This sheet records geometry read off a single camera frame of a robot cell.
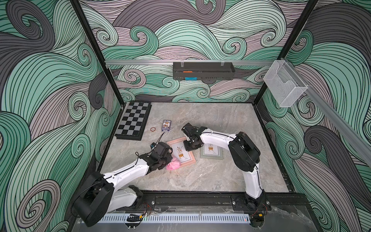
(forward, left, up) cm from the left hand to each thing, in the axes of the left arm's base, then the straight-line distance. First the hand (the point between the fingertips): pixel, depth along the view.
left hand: (172, 156), depth 86 cm
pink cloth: (-5, -1, +1) cm, 5 cm away
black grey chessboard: (+28, +30, -1) cm, 41 cm away
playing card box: (+25, +6, -3) cm, 26 cm away
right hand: (+8, -11, -5) cm, 14 cm away
